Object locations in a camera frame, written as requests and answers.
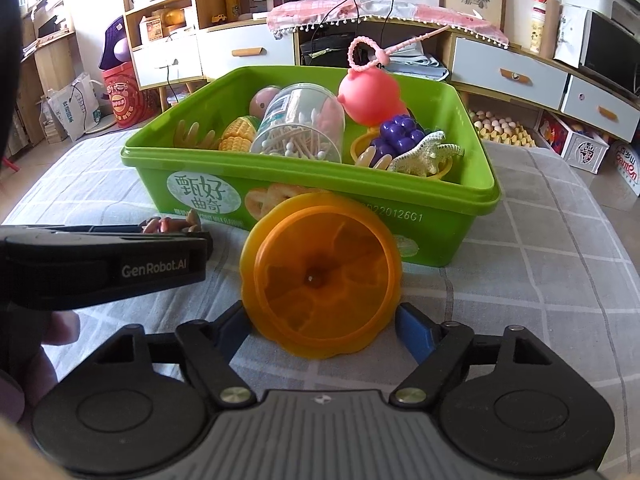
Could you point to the clear cotton swab jar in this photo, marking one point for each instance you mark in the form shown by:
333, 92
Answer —
303, 121

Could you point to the yellow toy corn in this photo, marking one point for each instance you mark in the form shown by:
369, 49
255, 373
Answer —
239, 135

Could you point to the red printed bucket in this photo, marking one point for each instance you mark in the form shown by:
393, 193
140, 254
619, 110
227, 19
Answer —
130, 104

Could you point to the black bag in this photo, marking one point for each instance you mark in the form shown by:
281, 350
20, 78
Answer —
329, 51

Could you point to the wooden white TV cabinet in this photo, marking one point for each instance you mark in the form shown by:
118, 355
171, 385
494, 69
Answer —
476, 64

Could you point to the pink checked cloth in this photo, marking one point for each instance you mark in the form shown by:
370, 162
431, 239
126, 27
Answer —
309, 14

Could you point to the yellow toy pot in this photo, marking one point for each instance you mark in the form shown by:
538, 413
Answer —
362, 153

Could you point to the white printer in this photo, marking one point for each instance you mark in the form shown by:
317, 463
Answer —
622, 12

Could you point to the egg tray with eggs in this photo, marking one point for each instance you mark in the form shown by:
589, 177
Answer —
500, 129

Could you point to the white starfish toy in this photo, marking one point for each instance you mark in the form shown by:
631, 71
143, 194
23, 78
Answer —
426, 158

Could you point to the pink pig toy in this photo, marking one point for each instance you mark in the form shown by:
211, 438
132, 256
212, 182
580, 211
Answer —
369, 95

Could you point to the black microwave oven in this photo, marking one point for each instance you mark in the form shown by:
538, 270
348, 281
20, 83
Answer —
594, 45

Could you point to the translucent amber hand toy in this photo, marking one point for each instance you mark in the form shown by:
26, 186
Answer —
191, 138

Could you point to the purple toy grapes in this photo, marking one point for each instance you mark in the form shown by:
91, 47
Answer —
396, 136

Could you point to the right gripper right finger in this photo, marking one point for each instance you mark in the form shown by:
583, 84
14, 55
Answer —
439, 351

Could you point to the pink capsule ball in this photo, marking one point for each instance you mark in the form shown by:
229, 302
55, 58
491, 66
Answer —
261, 100

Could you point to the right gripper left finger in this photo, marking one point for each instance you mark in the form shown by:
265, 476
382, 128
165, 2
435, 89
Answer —
208, 348

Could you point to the green plastic storage box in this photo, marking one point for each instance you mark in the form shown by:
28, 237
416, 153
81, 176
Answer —
430, 218

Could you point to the person's left hand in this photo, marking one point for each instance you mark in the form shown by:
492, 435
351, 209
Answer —
27, 374

